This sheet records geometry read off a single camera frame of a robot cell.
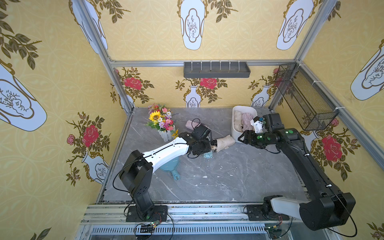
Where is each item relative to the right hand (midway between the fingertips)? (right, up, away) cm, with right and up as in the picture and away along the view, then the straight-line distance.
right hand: (246, 138), depth 78 cm
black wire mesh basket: (+31, +21, +2) cm, 38 cm away
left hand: (-21, -6, +8) cm, 23 cm away
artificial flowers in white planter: (-47, +11, +12) cm, 50 cm away
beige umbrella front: (+2, +10, +22) cm, 24 cm away
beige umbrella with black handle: (-9, -5, +17) cm, 20 cm away
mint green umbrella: (-19, -9, +3) cm, 22 cm away
